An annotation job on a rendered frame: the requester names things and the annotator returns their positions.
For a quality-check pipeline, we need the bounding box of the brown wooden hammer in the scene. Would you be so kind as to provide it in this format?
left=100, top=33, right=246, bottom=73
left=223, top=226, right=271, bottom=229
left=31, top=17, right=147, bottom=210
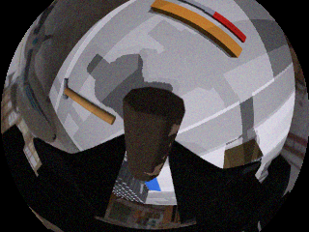
left=63, top=78, right=116, bottom=125

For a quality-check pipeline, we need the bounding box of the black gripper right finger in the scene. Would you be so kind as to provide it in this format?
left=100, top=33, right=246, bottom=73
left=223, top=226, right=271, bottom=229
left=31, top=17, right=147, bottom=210
left=169, top=140, right=262, bottom=224

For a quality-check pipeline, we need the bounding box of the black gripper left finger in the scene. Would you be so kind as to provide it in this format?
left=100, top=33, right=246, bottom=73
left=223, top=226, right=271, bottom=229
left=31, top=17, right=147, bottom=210
left=34, top=134, right=126, bottom=218

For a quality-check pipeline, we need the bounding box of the blue tape strip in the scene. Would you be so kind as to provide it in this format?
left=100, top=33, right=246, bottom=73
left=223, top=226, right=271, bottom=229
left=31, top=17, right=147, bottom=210
left=146, top=178, right=161, bottom=192

